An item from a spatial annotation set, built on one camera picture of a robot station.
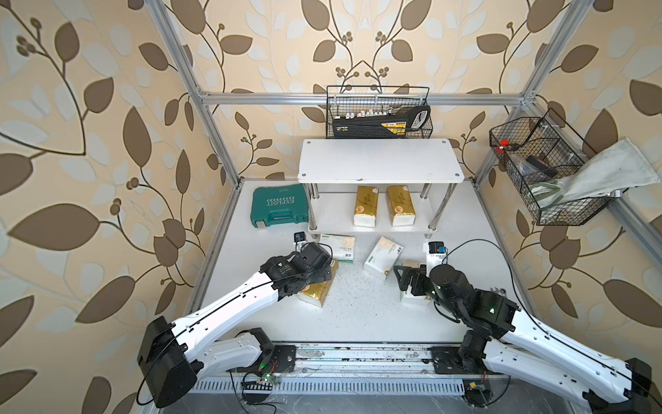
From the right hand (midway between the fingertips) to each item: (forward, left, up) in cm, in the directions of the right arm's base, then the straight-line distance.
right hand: (406, 268), depth 75 cm
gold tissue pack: (-3, +27, -9) cm, 29 cm away
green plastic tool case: (+36, +44, -11) cm, 58 cm away
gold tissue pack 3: (+25, -4, -3) cm, 25 cm away
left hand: (+2, +27, -3) cm, 27 cm away
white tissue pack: (+15, +18, -11) cm, 26 cm away
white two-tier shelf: (+37, +3, -3) cm, 37 cm away
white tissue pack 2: (+10, +4, -12) cm, 16 cm away
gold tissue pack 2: (+27, +9, -3) cm, 28 cm away
